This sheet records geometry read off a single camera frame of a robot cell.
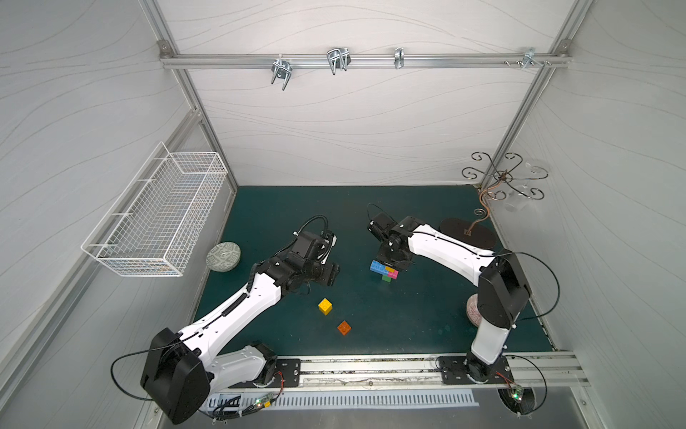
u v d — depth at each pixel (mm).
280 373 732
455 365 761
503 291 469
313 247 615
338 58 765
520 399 716
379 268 887
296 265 601
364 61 776
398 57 781
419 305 862
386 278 908
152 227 685
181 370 381
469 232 1024
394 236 625
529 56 765
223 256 958
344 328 801
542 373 763
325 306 833
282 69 781
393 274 876
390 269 789
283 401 701
